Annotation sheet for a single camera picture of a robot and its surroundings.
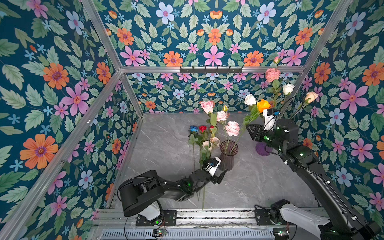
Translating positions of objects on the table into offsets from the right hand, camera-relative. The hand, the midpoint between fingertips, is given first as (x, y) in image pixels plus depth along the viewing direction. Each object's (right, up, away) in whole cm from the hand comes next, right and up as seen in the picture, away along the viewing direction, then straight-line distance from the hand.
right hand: (248, 124), depth 68 cm
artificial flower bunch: (-22, -8, +36) cm, 43 cm away
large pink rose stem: (-7, -2, +1) cm, 8 cm away
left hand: (-10, -20, +9) cm, 24 cm away
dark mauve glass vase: (-7, -14, +13) cm, 21 cm away
